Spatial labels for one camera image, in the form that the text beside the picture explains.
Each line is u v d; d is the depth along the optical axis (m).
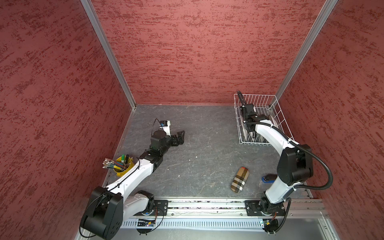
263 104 1.18
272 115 0.92
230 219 0.71
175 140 0.74
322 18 0.75
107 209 0.40
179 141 0.76
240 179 0.81
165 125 0.71
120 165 0.78
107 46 0.85
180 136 0.76
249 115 0.69
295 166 0.46
